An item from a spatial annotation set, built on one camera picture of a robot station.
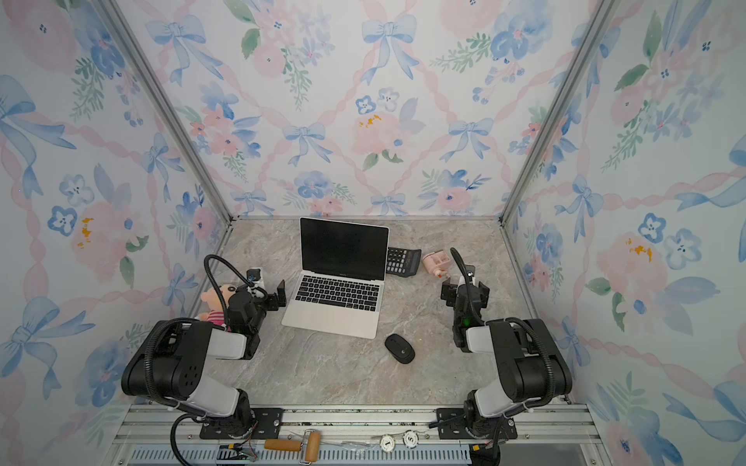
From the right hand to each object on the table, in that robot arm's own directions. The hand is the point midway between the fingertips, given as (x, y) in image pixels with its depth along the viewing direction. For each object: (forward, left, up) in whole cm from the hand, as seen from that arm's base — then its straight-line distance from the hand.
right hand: (468, 279), depth 93 cm
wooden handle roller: (-44, +45, -5) cm, 63 cm away
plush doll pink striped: (-8, +79, 0) cm, 79 cm away
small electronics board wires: (-45, +60, -6) cm, 76 cm away
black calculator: (+10, +20, -5) cm, 23 cm away
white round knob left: (-43, +26, -7) cm, 51 cm away
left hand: (-1, +63, +2) cm, 63 cm away
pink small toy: (+9, +9, -2) cm, 12 cm away
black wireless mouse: (-21, +22, -5) cm, 31 cm away
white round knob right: (-42, +20, -7) cm, 48 cm away
